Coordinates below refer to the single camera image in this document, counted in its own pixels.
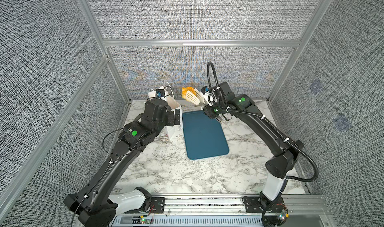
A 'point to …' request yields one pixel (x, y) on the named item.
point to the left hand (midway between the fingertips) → (170, 110)
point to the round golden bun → (184, 90)
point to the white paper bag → (173, 131)
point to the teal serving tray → (204, 137)
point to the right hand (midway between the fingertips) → (206, 108)
